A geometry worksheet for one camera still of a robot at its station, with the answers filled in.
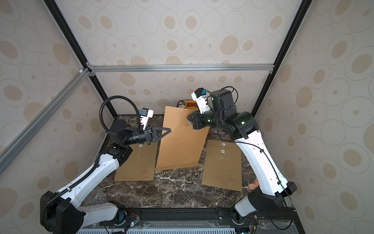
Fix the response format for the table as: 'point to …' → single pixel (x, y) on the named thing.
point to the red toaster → (191, 105)
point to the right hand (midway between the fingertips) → (185, 119)
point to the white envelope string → (140, 146)
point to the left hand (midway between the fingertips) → (171, 134)
